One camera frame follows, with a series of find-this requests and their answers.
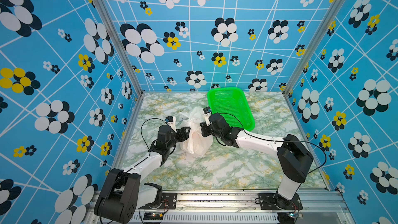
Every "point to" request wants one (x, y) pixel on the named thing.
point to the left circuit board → (153, 216)
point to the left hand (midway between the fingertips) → (187, 128)
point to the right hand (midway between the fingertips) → (201, 124)
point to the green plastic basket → (230, 102)
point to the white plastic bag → (197, 145)
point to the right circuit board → (295, 215)
